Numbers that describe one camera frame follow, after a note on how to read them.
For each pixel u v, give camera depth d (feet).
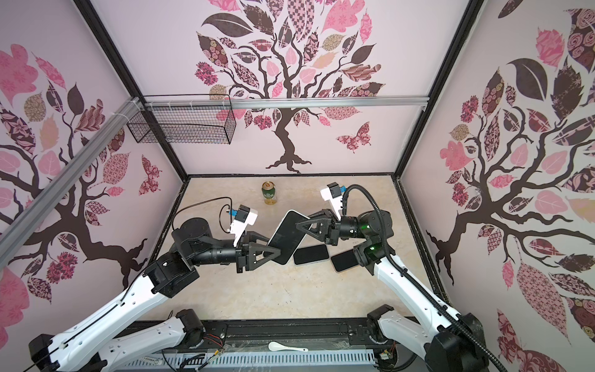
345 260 2.98
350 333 2.42
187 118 3.11
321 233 1.81
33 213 1.75
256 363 2.28
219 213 1.81
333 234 1.73
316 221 1.80
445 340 1.25
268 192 3.33
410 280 1.55
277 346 2.33
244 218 1.67
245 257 1.65
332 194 1.76
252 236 1.84
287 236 1.85
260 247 1.75
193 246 1.50
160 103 2.97
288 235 1.85
